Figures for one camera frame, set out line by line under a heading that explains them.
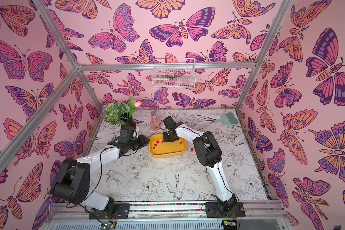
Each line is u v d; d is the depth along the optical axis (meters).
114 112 0.84
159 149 0.97
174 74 0.95
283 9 0.70
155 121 1.09
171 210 0.75
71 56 0.87
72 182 0.44
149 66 0.94
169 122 0.83
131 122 0.95
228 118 1.13
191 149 0.97
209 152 0.58
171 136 0.88
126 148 0.67
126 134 0.71
